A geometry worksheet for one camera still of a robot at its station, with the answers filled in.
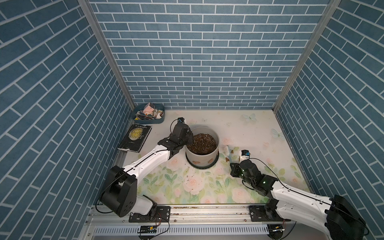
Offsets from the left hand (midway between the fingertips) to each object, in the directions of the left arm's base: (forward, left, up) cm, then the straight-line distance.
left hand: (194, 135), depth 86 cm
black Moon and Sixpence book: (+8, +41, -15) cm, 45 cm away
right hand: (-14, -21, -9) cm, 27 cm away
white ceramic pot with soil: (-6, -6, -6) cm, 11 cm away
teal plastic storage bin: (+28, +35, -11) cm, 46 cm away
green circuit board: (-43, +22, -19) cm, 52 cm away
